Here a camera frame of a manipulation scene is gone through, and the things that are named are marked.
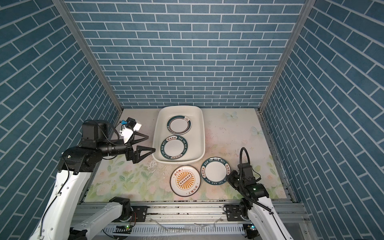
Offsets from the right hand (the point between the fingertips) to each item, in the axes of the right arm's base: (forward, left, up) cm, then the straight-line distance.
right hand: (225, 174), depth 83 cm
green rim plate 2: (+17, +33, -2) cm, 37 cm away
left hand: (-2, +34, +31) cm, 47 cm away
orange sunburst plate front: (-4, +23, -3) cm, 23 cm away
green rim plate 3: (+4, +5, -4) cm, 8 cm away
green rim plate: (+35, +32, -1) cm, 47 cm away
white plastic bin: (+24, +20, -2) cm, 32 cm away
